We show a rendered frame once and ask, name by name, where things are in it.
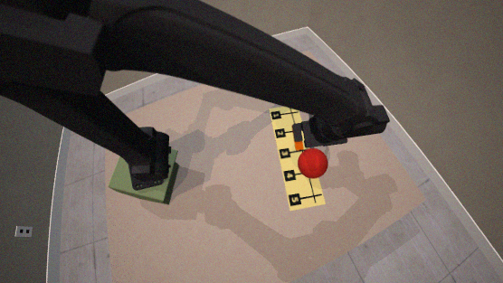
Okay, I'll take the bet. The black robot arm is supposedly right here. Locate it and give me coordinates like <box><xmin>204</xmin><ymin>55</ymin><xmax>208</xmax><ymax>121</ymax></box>
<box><xmin>0</xmin><ymin>0</ymin><xmax>390</xmax><ymax>191</ymax></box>

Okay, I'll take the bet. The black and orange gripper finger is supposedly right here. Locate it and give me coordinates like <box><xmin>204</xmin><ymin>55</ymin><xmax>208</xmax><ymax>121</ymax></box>
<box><xmin>294</xmin><ymin>140</ymin><xmax>304</xmax><ymax>150</ymax></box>

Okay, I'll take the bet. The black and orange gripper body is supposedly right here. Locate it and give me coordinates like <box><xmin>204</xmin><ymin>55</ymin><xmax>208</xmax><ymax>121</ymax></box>
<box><xmin>292</xmin><ymin>119</ymin><xmax>347</xmax><ymax>148</ymax></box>

